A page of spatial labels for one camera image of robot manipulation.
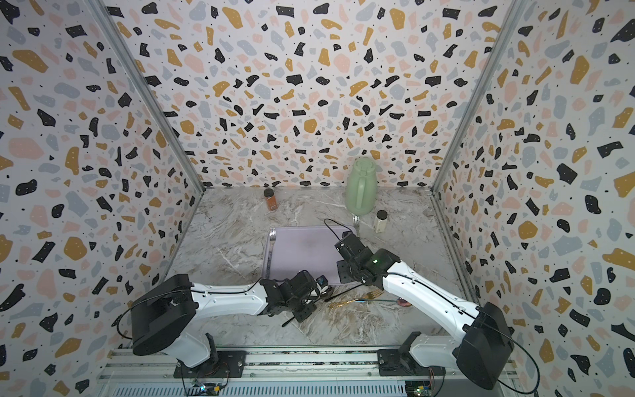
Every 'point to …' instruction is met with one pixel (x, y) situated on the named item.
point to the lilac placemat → (312, 249)
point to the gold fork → (368, 296)
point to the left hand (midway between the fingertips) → (316, 305)
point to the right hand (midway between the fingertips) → (345, 269)
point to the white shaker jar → (381, 221)
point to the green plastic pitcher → (361, 187)
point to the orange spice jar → (271, 199)
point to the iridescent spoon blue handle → (401, 301)
